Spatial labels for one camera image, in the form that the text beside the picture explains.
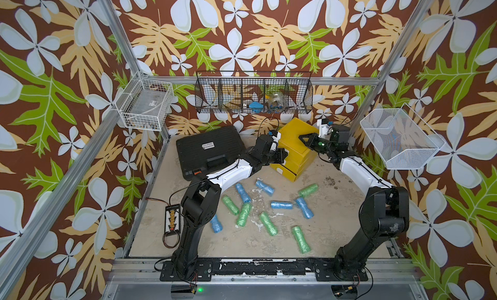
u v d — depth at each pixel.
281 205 0.88
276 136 0.82
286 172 0.96
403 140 0.80
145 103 0.86
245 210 0.88
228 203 0.90
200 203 0.52
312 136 0.79
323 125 0.80
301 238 0.80
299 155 0.84
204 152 1.04
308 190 0.93
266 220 0.86
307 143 0.80
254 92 0.99
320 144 0.77
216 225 0.84
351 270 0.68
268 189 0.94
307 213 0.88
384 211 0.47
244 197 0.91
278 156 0.79
